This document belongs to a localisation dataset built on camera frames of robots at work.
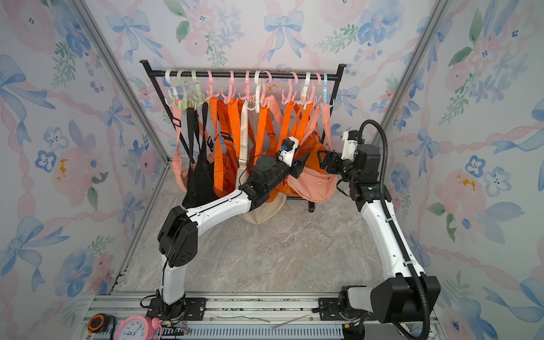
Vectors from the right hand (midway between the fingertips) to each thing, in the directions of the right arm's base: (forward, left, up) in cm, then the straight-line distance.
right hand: (328, 151), depth 74 cm
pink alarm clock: (-49, +63, -32) cm, 86 cm away
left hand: (+1, +8, +1) cm, 8 cm away
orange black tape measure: (-48, +75, -31) cm, 94 cm away
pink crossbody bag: (+4, +57, -12) cm, 59 cm away
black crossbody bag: (-3, +48, -15) cm, 50 cm away
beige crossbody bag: (-3, +21, -33) cm, 39 cm away
